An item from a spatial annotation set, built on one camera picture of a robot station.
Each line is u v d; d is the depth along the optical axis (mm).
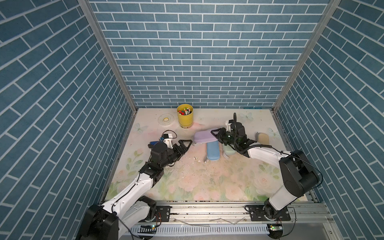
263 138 1012
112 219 390
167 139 740
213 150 935
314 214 753
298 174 462
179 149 695
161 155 608
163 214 728
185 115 994
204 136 889
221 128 807
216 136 804
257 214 735
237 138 693
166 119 1150
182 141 715
